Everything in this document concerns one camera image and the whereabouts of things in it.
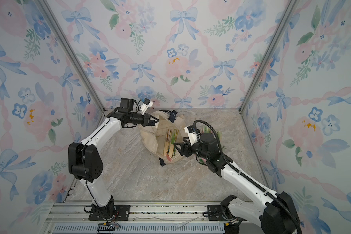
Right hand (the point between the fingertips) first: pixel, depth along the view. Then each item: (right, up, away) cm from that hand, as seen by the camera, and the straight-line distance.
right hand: (180, 140), depth 76 cm
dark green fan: (-5, -7, +19) cm, 21 cm away
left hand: (-12, +11, +8) cm, 18 cm away
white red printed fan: (-8, +1, +28) cm, 29 cm away
